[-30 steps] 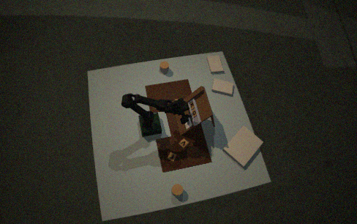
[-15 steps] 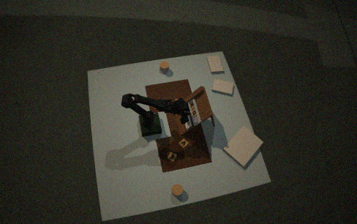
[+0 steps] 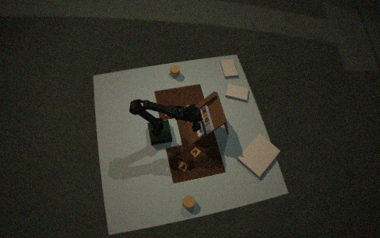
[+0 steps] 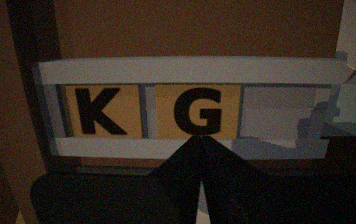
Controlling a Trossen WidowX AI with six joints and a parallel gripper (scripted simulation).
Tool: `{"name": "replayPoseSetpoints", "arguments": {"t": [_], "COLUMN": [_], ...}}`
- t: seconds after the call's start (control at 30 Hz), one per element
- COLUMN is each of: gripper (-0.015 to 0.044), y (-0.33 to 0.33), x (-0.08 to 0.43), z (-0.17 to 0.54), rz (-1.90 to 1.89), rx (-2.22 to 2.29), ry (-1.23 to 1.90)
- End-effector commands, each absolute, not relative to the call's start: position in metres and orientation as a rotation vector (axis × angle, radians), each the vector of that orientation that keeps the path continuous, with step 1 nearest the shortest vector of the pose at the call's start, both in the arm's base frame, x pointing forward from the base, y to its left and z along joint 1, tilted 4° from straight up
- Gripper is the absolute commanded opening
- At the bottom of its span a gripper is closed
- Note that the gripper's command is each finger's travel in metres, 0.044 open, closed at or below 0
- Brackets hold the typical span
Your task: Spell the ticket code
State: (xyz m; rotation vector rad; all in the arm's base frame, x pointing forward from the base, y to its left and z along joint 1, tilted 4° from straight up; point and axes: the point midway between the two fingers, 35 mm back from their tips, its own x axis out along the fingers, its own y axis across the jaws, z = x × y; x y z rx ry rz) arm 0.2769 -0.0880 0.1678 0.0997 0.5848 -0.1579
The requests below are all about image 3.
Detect grey cylinder with tan lid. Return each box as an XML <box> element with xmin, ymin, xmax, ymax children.
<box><xmin>182</xmin><ymin>196</ymin><xmax>195</xmax><ymax>208</ymax></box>
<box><xmin>170</xmin><ymin>65</ymin><xmax>180</xmax><ymax>77</ymax></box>

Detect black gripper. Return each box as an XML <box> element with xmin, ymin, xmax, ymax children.
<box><xmin>187</xmin><ymin>104</ymin><xmax>203</xmax><ymax>132</ymax></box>

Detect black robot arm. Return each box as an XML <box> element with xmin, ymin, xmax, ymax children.
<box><xmin>129</xmin><ymin>99</ymin><xmax>202</xmax><ymax>136</ymax></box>

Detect white paper ticket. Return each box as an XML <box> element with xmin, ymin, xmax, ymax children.
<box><xmin>197</xmin><ymin>124</ymin><xmax>205</xmax><ymax>137</ymax></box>

